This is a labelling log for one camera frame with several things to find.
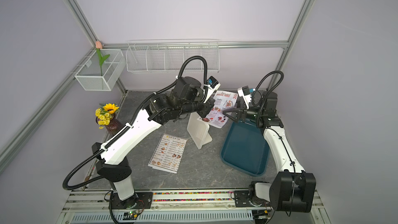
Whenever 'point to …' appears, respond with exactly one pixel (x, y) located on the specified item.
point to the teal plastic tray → (246, 148)
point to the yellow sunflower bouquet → (104, 114)
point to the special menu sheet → (224, 100)
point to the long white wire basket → (168, 55)
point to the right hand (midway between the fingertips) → (224, 109)
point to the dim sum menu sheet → (168, 154)
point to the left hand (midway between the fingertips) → (214, 101)
